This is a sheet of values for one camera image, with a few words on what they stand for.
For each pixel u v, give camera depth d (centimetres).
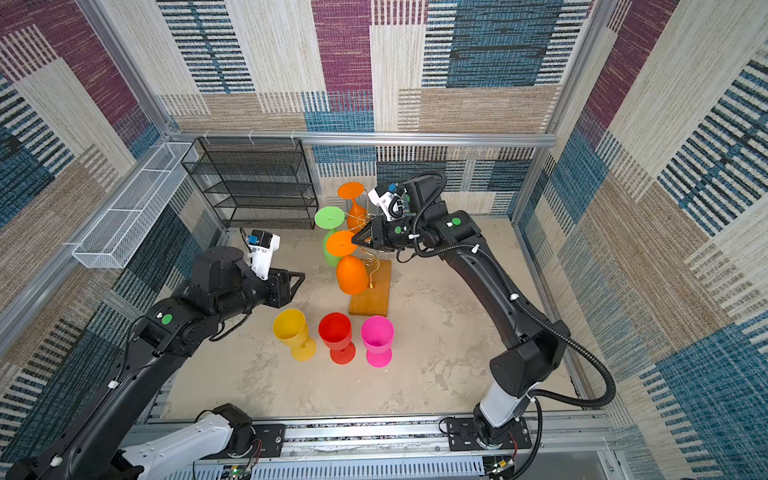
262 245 56
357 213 84
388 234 62
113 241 70
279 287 56
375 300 96
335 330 80
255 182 110
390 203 63
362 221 78
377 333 77
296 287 64
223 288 48
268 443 73
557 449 73
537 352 41
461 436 73
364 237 68
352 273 75
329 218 74
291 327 83
